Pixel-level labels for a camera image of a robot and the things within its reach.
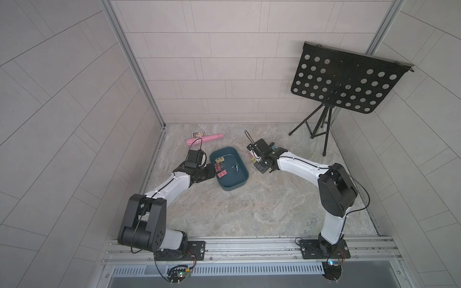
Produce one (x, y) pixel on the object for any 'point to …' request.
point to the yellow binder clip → (220, 159)
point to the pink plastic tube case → (198, 141)
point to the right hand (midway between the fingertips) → (261, 161)
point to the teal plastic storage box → (227, 158)
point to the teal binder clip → (236, 165)
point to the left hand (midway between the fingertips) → (217, 169)
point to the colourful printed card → (198, 134)
